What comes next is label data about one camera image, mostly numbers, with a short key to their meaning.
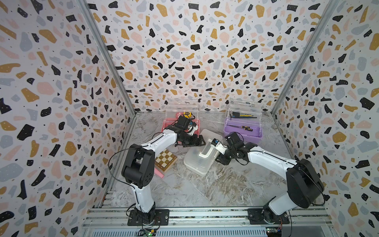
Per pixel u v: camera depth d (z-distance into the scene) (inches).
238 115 43.2
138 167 19.1
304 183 17.3
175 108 47.7
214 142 30.9
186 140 31.1
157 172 34.5
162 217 28.9
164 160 36.2
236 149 26.8
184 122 29.5
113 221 28.8
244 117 43.3
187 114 42.8
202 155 32.9
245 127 43.9
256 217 28.9
